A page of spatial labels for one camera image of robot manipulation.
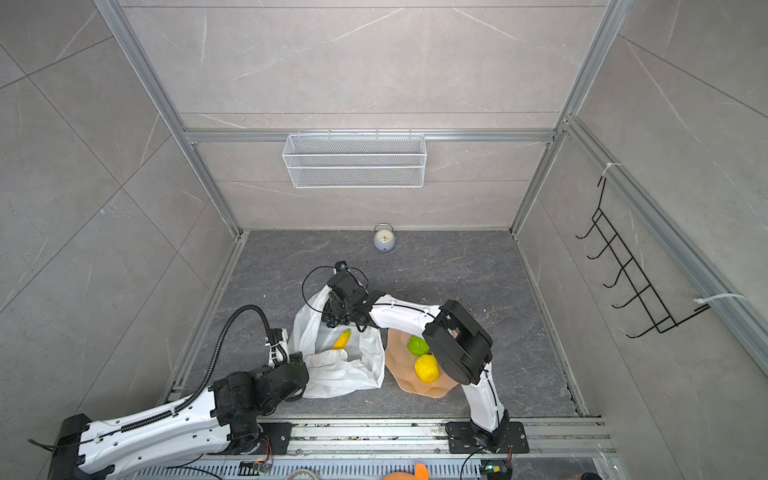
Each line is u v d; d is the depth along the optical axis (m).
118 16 0.68
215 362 0.88
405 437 0.75
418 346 0.83
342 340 0.88
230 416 0.52
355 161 1.01
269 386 0.57
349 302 0.69
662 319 0.58
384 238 1.14
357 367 0.73
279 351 0.66
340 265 0.80
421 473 0.66
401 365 0.84
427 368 0.80
